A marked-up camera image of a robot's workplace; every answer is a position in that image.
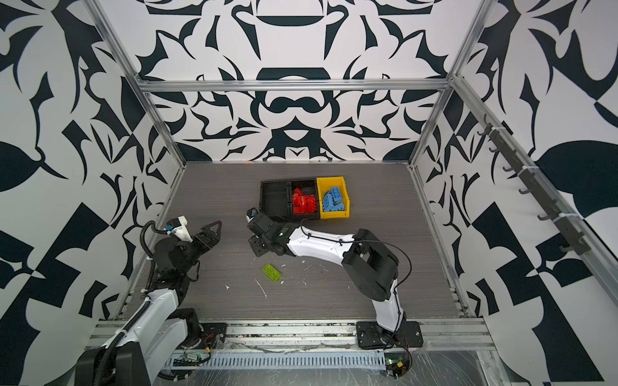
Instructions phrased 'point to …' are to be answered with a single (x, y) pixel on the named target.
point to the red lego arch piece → (303, 203)
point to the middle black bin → (309, 186)
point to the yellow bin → (324, 185)
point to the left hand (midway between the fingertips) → (211, 223)
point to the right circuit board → (397, 363)
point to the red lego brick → (298, 191)
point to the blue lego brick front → (332, 200)
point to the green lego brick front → (273, 273)
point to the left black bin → (274, 199)
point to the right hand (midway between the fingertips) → (255, 236)
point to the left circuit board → (188, 359)
